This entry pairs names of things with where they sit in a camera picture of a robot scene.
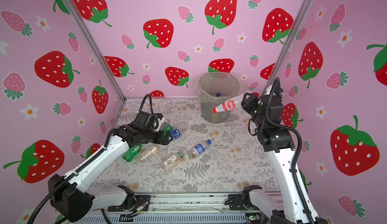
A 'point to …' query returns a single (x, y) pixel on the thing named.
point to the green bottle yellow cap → (167, 127)
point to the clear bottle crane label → (172, 160)
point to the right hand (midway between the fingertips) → (247, 94)
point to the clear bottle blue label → (176, 133)
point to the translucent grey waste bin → (213, 89)
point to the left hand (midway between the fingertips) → (166, 136)
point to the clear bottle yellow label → (152, 152)
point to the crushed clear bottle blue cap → (218, 95)
